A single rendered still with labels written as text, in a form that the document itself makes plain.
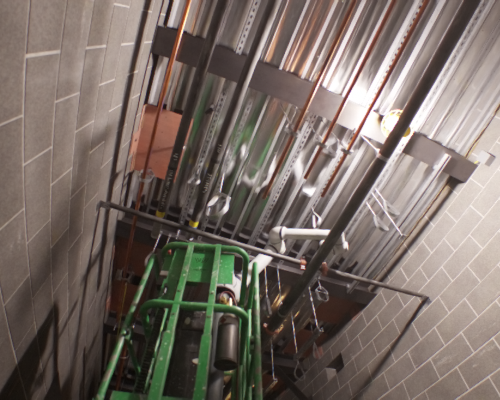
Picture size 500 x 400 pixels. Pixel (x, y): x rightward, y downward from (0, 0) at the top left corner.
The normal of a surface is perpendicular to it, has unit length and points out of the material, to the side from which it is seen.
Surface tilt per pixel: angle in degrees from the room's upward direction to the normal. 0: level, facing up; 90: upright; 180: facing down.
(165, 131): 180
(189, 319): 90
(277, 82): 180
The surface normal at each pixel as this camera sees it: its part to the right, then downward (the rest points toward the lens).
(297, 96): 0.00, 0.50
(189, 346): 0.07, -0.86
